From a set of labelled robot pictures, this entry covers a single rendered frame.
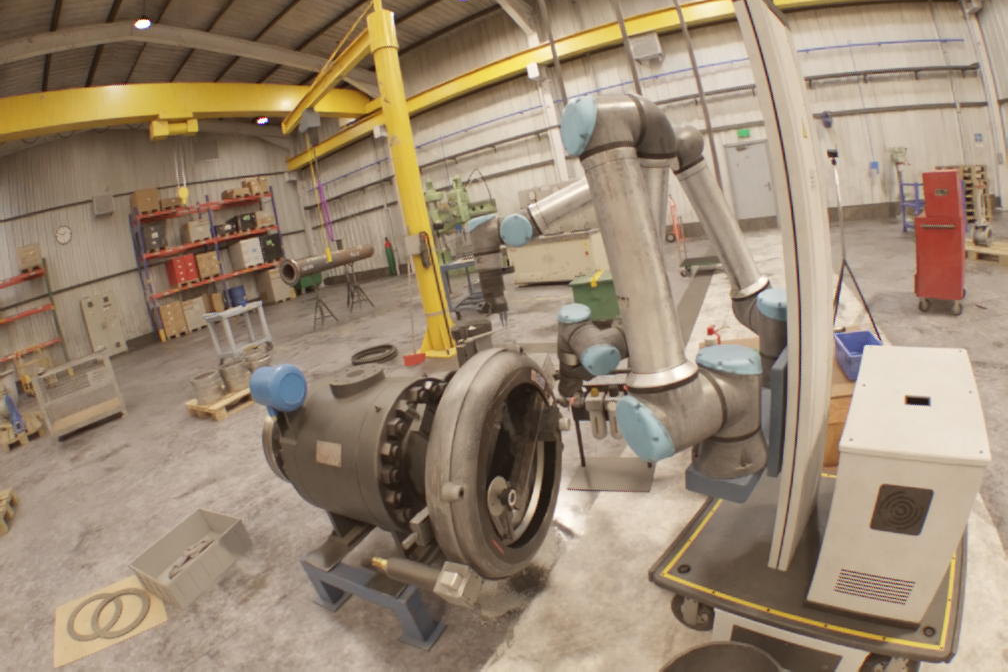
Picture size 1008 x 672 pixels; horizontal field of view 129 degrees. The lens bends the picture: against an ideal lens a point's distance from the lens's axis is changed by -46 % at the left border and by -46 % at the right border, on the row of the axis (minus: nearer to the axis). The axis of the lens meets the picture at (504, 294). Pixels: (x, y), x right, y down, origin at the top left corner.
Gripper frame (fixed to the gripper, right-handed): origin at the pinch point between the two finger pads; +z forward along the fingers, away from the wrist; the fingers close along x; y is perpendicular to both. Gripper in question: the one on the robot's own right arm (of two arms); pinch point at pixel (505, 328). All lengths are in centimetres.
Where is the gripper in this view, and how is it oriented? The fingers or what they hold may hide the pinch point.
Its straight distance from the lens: 147.6
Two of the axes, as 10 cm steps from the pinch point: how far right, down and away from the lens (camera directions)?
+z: 1.6, 9.8, 1.0
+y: -7.4, 1.9, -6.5
